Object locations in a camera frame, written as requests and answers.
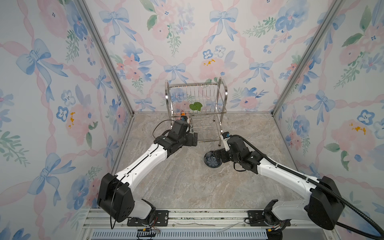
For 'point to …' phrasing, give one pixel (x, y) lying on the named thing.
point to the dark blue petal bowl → (210, 160)
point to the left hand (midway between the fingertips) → (192, 135)
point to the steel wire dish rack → (204, 104)
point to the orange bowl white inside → (182, 113)
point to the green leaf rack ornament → (196, 106)
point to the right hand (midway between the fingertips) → (220, 149)
